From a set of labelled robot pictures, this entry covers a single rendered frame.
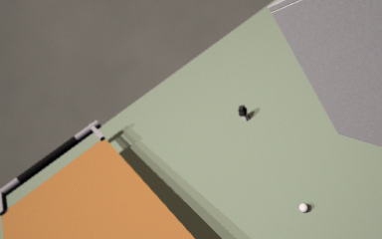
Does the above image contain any small white ball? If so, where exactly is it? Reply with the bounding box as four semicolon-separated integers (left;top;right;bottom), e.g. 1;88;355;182
299;203;309;212

